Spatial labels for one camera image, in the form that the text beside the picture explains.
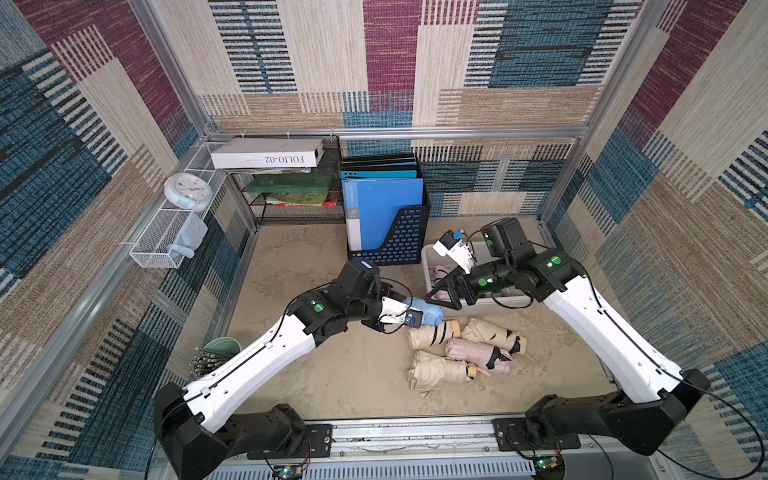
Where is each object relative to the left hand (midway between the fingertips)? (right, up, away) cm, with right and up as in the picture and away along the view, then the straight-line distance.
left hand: (399, 291), depth 72 cm
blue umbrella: (+7, -4, -6) cm, 10 cm away
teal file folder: (-6, +33, +19) cm, 38 cm away
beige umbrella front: (+8, -21, +5) cm, 23 cm away
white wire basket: (-56, +10, -4) cm, 57 cm away
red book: (-21, +26, +29) cm, 44 cm away
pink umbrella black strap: (+25, -19, +9) cm, 33 cm away
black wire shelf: (-34, +28, +29) cm, 52 cm away
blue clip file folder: (-7, +23, +21) cm, 32 cm away
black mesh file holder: (+2, +13, +26) cm, 29 cm away
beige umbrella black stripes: (+6, -15, +13) cm, 20 cm away
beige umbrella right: (+23, -13, +13) cm, 30 cm away
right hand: (+7, +1, -6) cm, 9 cm away
